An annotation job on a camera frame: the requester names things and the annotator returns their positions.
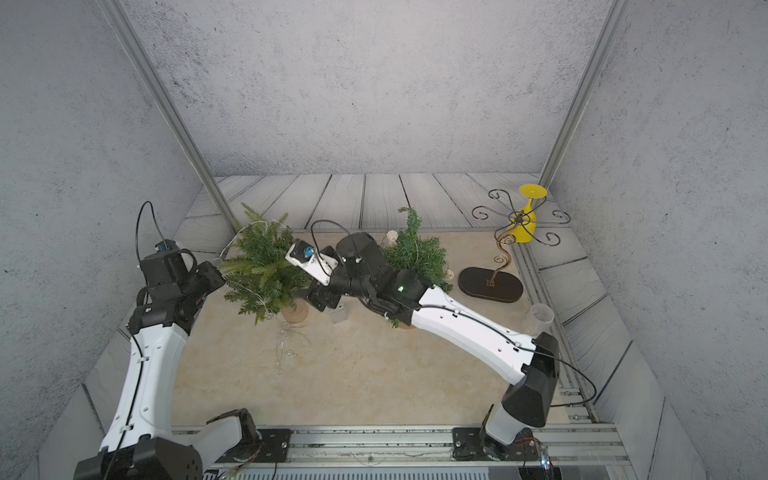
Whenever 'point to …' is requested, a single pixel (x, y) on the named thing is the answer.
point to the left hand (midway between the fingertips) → (217, 265)
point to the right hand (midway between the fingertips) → (303, 275)
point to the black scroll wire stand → (491, 284)
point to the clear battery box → (338, 316)
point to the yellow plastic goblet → (522, 225)
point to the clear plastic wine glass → (539, 319)
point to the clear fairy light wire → (290, 340)
